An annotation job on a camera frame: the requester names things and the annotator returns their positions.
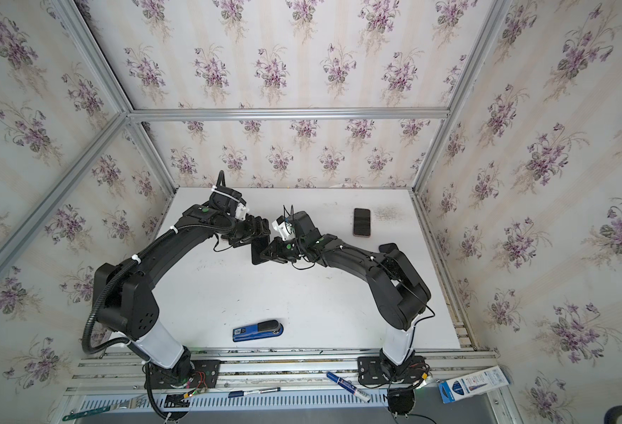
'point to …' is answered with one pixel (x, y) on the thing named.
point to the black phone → (258, 245)
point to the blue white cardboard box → (473, 384)
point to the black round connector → (400, 401)
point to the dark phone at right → (361, 222)
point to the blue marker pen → (347, 386)
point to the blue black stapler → (263, 329)
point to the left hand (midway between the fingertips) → (264, 235)
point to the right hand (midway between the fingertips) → (270, 252)
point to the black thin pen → (242, 393)
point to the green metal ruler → (86, 412)
